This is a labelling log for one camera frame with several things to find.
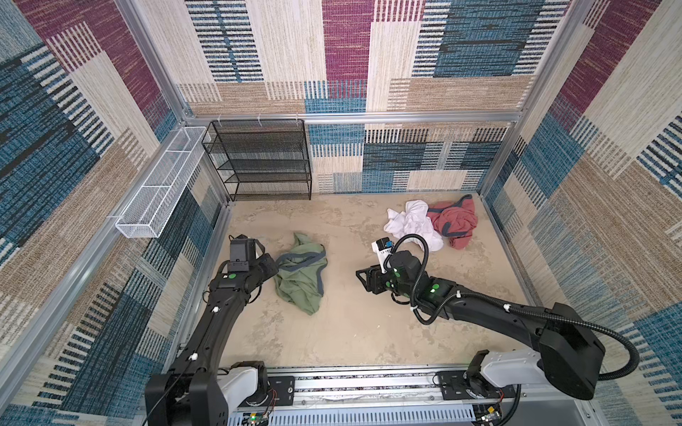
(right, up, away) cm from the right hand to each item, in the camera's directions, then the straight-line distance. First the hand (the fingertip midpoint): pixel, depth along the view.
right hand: (365, 275), depth 81 cm
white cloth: (+22, +17, +25) cm, 37 cm away
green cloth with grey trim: (-21, -1, +6) cm, 22 cm away
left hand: (-29, +4, +3) cm, 29 cm away
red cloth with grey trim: (+36, +17, +21) cm, 45 cm away
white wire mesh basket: (-58, +19, -10) cm, 62 cm away
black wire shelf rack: (-37, +42, +27) cm, 62 cm away
